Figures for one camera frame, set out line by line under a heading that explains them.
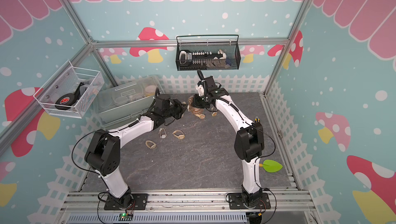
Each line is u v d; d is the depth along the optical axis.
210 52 0.92
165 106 0.72
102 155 0.48
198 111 0.85
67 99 0.69
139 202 0.74
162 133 0.97
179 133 0.97
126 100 0.94
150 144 0.93
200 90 0.81
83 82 0.79
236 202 0.74
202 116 1.06
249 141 0.51
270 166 0.84
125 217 0.73
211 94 0.65
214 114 1.06
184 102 0.89
